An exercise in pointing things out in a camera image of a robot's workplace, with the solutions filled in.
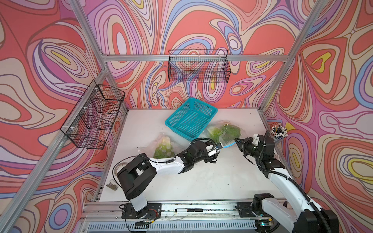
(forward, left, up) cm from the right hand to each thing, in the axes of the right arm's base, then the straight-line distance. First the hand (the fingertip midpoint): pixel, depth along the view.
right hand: (234, 141), depth 81 cm
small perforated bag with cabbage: (+4, +42, -9) cm, 43 cm away
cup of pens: (+4, -27, 0) cm, 27 cm away
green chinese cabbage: (+8, +2, -5) cm, 10 cm away
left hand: (-2, +9, -3) cm, 10 cm away
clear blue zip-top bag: (+21, +3, -9) cm, 23 cm away
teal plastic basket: (+32, +23, -16) cm, 43 cm away
